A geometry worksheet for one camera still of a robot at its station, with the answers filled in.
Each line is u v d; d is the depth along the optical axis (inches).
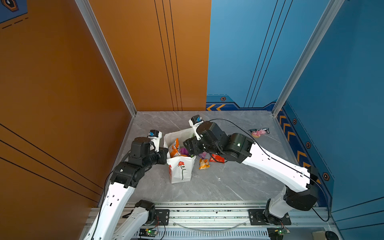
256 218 28.5
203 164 35.2
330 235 23.7
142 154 19.7
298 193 16.6
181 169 29.6
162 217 29.0
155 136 24.0
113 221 15.6
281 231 27.4
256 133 40.7
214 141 18.1
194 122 21.7
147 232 27.9
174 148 28.6
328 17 28.6
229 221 28.5
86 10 27.8
